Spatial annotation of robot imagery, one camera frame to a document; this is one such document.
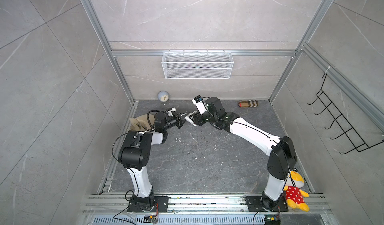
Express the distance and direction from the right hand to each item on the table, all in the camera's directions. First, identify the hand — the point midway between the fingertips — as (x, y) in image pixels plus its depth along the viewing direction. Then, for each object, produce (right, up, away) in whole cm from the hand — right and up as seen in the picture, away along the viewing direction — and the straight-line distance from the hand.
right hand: (193, 113), depth 83 cm
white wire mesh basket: (+2, +33, +17) cm, 37 cm away
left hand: (-2, +2, +3) cm, 4 cm away
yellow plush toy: (+52, -35, -8) cm, 64 cm away
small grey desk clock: (-24, +13, +31) cm, 41 cm away
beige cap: (-37, -7, +19) cm, 42 cm away
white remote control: (-2, -3, -2) cm, 4 cm away
